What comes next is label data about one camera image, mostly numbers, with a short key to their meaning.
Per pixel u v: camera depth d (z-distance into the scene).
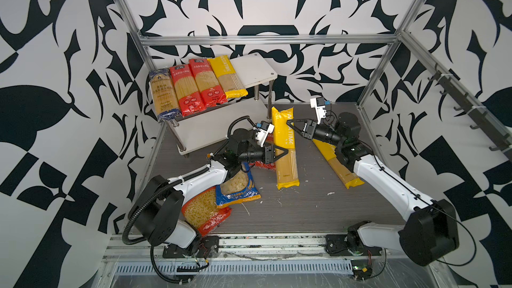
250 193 0.84
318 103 0.66
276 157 0.72
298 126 0.72
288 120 0.70
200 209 0.79
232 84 0.77
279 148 0.72
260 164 0.94
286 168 0.74
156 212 0.43
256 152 0.68
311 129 0.64
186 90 0.74
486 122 0.55
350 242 0.68
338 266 0.71
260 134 0.71
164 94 0.73
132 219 0.38
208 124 1.06
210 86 0.75
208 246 0.74
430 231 0.41
